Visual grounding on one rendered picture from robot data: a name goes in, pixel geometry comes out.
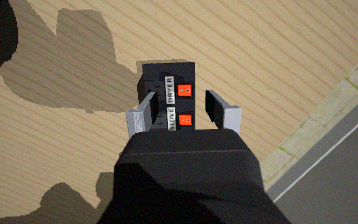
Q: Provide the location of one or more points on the black power strip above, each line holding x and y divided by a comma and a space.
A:
175, 85

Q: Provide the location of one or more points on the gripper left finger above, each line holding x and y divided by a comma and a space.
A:
141, 118

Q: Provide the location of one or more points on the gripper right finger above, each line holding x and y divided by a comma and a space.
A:
224, 115

